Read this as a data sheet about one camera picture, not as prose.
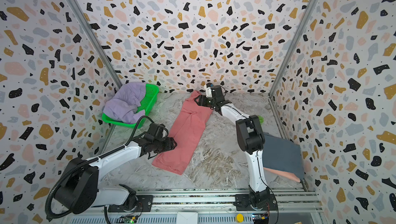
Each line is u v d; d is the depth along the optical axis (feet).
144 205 2.40
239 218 2.16
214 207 2.40
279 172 2.67
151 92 4.08
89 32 2.81
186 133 3.21
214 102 2.69
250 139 1.90
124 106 3.35
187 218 2.17
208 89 3.03
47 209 1.17
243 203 2.44
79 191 1.35
